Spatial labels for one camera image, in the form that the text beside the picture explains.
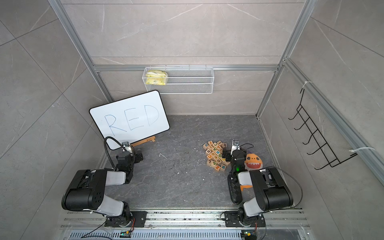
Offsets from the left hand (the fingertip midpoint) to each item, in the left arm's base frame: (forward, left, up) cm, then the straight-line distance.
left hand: (131, 149), depth 93 cm
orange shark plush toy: (-13, -74, +2) cm, 75 cm away
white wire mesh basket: (+40, -31, +24) cm, 56 cm away
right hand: (-1, -66, +1) cm, 66 cm away
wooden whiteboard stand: (+10, -11, -3) cm, 15 cm away
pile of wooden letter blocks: (-2, -53, -3) cm, 53 cm away
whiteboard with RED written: (+14, 0, +12) cm, 18 cm away
